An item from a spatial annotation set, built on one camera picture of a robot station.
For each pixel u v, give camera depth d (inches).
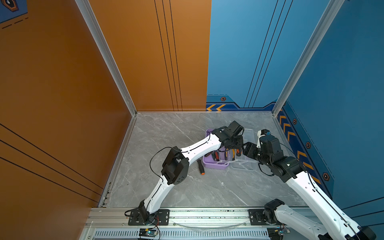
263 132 26.2
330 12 28.1
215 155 36.0
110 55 34.4
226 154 34.2
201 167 35.1
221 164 33.3
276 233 27.8
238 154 32.6
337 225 15.2
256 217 28.5
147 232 27.9
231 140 26.3
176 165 21.3
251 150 25.6
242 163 32.4
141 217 25.5
